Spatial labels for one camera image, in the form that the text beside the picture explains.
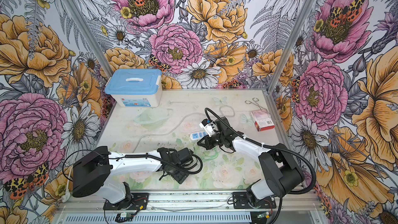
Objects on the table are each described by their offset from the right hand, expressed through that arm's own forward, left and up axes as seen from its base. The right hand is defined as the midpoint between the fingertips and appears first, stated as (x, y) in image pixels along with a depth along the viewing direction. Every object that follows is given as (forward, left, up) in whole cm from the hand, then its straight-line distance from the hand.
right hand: (200, 146), depth 84 cm
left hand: (-12, +13, -8) cm, 19 cm away
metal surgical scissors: (+38, -40, -9) cm, 56 cm away
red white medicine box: (+19, -40, -4) cm, 44 cm away
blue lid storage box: (+38, +41, +9) cm, 56 cm away
